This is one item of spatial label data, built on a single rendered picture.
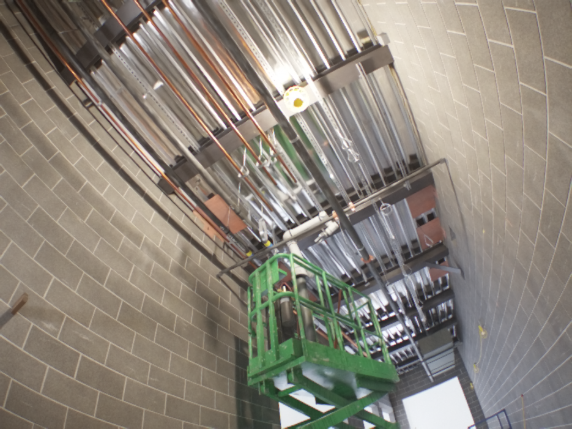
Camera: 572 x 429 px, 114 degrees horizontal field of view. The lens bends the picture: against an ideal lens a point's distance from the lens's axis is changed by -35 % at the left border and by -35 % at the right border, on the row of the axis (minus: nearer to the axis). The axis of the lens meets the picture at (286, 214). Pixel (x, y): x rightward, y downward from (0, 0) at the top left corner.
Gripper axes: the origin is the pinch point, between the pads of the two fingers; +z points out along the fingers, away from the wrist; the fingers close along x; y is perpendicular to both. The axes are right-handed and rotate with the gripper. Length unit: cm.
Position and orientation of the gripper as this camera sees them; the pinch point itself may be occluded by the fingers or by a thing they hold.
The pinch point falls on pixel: (317, 242)
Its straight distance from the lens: 369.2
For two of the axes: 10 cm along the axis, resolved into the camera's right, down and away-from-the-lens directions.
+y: 5.8, 6.0, -5.5
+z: -7.4, 6.7, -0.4
